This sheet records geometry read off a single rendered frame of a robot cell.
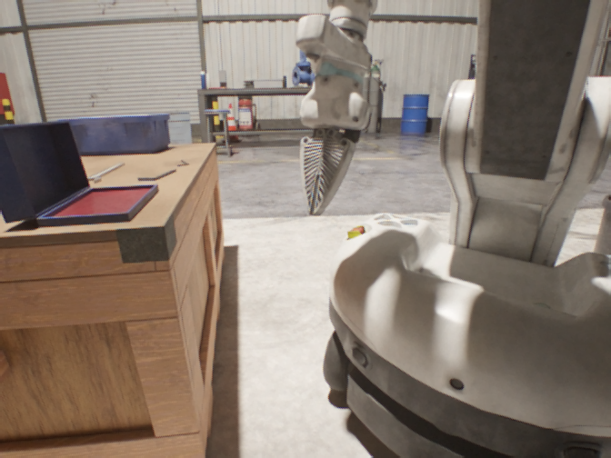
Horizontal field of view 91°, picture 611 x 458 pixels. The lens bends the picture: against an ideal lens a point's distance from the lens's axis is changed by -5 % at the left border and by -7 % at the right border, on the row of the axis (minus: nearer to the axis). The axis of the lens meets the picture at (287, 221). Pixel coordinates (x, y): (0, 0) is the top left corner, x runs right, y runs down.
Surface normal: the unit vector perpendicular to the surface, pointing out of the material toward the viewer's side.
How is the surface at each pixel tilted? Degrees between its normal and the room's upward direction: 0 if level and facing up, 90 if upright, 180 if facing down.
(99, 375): 90
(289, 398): 0
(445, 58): 90
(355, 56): 81
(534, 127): 121
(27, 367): 90
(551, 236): 114
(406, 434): 90
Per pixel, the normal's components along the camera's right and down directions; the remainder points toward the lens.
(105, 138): 0.03, 0.33
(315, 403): -0.02, -0.94
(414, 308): -0.60, -0.47
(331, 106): -0.59, 0.02
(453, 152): -0.56, 0.66
